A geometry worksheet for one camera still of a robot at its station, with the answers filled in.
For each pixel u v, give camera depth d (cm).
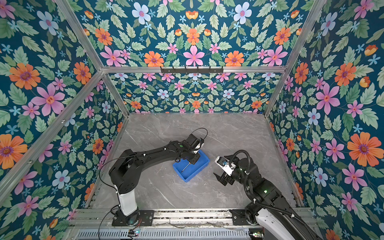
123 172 50
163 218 75
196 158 81
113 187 51
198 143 75
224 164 59
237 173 60
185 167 88
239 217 73
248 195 53
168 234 77
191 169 90
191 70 92
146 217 73
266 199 49
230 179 64
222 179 63
